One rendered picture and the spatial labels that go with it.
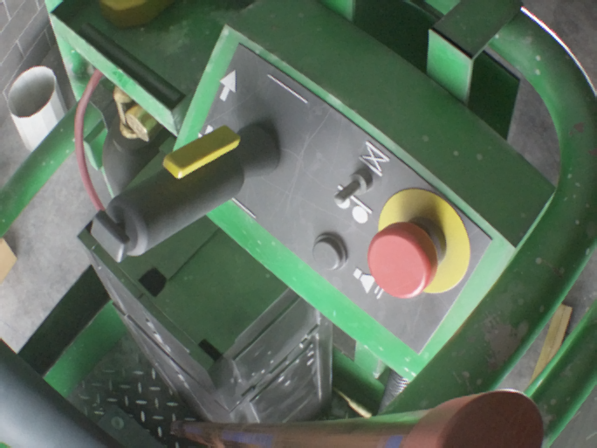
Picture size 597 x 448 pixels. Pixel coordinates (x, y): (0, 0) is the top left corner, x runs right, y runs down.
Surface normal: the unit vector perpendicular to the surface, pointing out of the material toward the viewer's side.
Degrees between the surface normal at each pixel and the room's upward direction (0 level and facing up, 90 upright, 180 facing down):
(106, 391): 0
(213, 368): 90
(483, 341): 9
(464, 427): 16
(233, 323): 0
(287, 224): 58
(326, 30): 0
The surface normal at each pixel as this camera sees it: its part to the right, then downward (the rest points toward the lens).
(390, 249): -0.59, 0.37
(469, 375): 0.08, -0.29
